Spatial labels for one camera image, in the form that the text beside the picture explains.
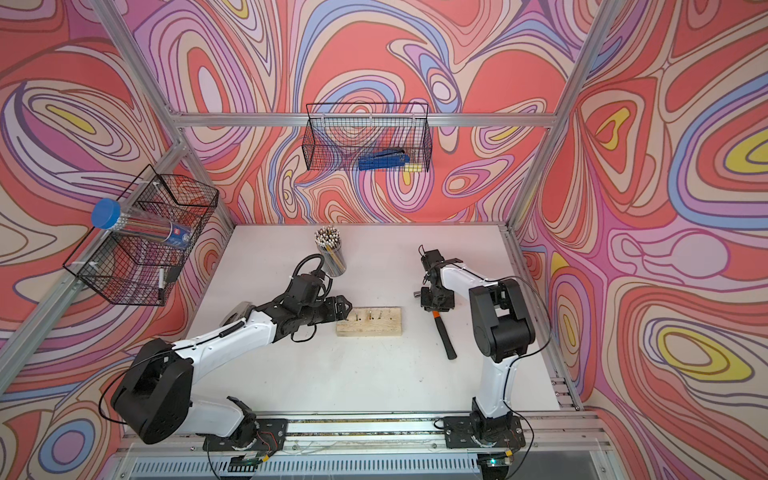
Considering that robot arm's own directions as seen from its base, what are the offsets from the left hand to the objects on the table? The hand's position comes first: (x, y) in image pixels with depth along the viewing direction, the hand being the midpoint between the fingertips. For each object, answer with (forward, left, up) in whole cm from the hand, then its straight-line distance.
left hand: (347, 309), depth 86 cm
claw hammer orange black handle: (-6, -30, -8) cm, 31 cm away
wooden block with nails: (-1, -7, -6) cm, 9 cm away
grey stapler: (+2, +36, -7) cm, 36 cm away
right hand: (+3, -27, -10) cm, 29 cm away
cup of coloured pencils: (+19, +7, +9) cm, 22 cm away
